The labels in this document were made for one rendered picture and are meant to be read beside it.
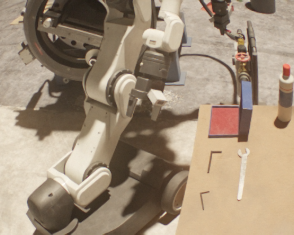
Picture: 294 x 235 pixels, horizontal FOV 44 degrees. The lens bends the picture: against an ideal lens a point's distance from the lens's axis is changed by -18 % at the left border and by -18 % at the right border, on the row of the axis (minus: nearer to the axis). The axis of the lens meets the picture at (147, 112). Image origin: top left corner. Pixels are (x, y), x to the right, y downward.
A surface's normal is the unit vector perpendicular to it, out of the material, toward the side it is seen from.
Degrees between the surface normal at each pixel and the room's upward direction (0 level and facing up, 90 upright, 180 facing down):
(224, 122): 0
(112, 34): 52
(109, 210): 0
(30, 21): 90
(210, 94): 0
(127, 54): 90
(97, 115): 41
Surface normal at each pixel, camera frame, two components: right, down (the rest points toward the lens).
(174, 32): 0.66, 0.25
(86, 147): -0.52, -0.24
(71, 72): -0.18, 0.61
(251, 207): -0.14, -0.79
